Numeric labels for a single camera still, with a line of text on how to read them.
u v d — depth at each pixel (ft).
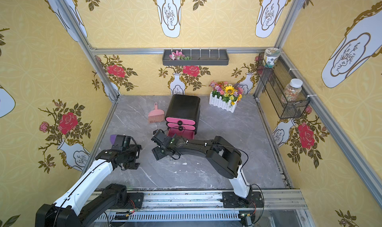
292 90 2.14
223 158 1.59
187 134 3.04
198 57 3.03
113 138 3.20
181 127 2.98
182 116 2.87
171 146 2.07
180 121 2.84
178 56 2.88
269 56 2.80
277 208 2.46
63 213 1.27
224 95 3.29
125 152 2.22
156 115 3.51
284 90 2.25
